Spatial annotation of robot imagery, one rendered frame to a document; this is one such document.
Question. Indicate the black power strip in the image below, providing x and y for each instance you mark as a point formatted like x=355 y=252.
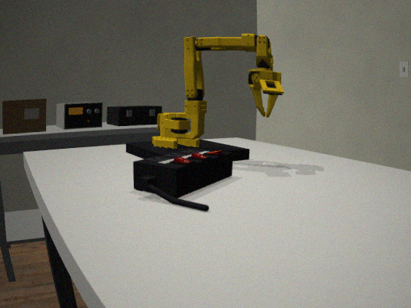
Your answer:
x=191 y=170

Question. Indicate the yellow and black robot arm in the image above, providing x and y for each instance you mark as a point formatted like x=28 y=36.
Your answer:
x=174 y=125

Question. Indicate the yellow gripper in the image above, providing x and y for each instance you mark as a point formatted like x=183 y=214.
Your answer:
x=259 y=80

